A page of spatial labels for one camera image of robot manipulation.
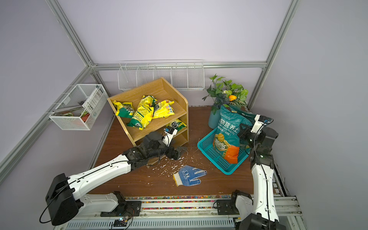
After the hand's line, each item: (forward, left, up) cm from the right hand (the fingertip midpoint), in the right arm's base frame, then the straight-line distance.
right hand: (240, 123), depth 75 cm
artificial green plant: (+14, +7, +8) cm, 18 cm away
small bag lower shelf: (+5, +34, -9) cm, 35 cm away
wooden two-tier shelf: (+5, +36, +9) cm, 37 cm away
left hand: (-9, +32, -7) cm, 34 cm away
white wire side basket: (+7, +86, +5) cm, 86 cm away
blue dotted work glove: (-19, +29, -27) cm, 44 cm away
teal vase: (+16, +10, -18) cm, 26 cm away
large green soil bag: (-4, +7, -9) cm, 12 cm away
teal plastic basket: (-1, +17, -25) cm, 30 cm away
